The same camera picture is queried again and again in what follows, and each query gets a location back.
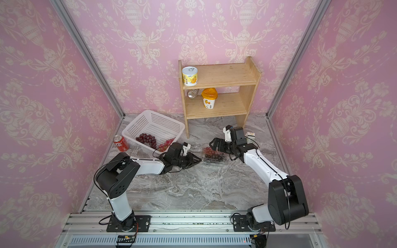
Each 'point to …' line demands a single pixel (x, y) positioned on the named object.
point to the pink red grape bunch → (164, 148)
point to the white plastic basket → (163, 128)
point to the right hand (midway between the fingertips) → (216, 144)
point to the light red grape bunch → (209, 153)
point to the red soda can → (120, 142)
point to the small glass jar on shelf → (192, 93)
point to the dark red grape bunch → (148, 139)
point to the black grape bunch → (217, 157)
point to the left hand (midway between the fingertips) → (201, 161)
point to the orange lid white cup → (209, 95)
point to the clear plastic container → (203, 159)
